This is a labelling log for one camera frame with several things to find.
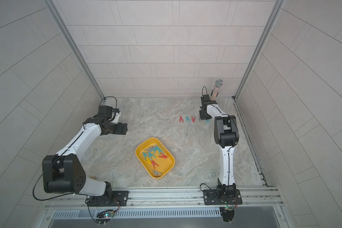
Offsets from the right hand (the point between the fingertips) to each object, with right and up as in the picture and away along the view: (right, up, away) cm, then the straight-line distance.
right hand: (207, 114), depth 108 cm
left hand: (-58, -7, -20) cm, 61 cm away
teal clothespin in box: (-42, -24, -24) cm, 54 cm away
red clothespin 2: (-11, -3, -5) cm, 13 cm away
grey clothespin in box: (-35, -31, -29) cm, 55 cm away
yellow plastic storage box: (-36, -25, -23) cm, 49 cm away
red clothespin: (-20, -3, -4) cm, 21 cm away
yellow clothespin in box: (-40, -26, -25) cm, 54 cm away
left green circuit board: (-57, -46, -42) cm, 85 cm away
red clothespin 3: (-32, -24, -23) cm, 46 cm away
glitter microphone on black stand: (+3, +20, -20) cm, 29 cm away
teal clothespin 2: (-1, -4, -6) cm, 8 cm away
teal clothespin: (-16, -3, -5) cm, 17 cm away
